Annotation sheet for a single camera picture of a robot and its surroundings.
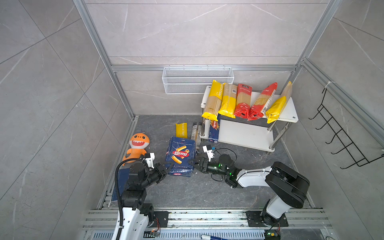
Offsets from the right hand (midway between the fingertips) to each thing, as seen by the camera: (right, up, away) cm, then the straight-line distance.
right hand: (190, 163), depth 76 cm
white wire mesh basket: (-6, +51, +24) cm, 57 cm away
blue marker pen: (+11, -33, -7) cm, 36 cm away
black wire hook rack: (+69, +7, -17) cm, 72 cm away
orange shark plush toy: (-35, +9, +18) cm, 40 cm away
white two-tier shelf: (+38, +14, +27) cm, 49 cm away
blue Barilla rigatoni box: (-5, +6, 0) cm, 8 cm away
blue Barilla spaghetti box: (+15, +17, +21) cm, 31 cm away
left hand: (-9, +2, -4) cm, 10 cm away
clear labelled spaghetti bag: (+3, +17, +31) cm, 36 cm away
